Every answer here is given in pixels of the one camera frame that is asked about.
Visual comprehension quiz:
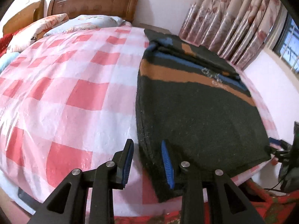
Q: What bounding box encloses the pink checked table cloth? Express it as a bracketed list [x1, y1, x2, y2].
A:
[0, 26, 281, 217]

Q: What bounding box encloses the thin black cable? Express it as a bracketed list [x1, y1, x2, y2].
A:
[266, 175, 285, 190]

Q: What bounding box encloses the small light wooden headboard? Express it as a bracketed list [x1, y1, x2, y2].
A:
[2, 0, 47, 35]

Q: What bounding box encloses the plain light blue pillow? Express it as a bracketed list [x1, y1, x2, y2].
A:
[0, 52, 20, 73]

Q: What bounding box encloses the floral pink curtain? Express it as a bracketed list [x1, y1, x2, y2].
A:
[179, 0, 283, 71]

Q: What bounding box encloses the dark striped knit sweater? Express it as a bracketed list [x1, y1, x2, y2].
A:
[135, 29, 271, 203]

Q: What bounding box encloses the dark framed window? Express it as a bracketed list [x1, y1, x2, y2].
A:
[272, 12, 299, 75]

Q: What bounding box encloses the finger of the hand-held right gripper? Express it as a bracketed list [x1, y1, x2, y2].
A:
[269, 138, 290, 149]
[265, 145, 291, 162]

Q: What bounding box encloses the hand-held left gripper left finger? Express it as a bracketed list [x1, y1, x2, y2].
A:
[28, 139, 135, 224]

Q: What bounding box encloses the pink floral pillow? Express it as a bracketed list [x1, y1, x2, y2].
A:
[7, 13, 69, 53]

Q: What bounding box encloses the large dark wooden headboard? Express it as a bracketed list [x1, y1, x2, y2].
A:
[47, 0, 142, 24]

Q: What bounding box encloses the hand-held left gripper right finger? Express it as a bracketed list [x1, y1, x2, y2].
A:
[161, 139, 267, 224]

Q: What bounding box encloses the red blanket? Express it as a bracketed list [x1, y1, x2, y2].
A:
[0, 31, 14, 57]

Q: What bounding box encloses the red floral cloth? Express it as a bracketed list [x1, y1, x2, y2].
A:
[112, 180, 299, 224]

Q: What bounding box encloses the light blue floral pillow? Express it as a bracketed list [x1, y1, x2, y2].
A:
[43, 15, 125, 37]

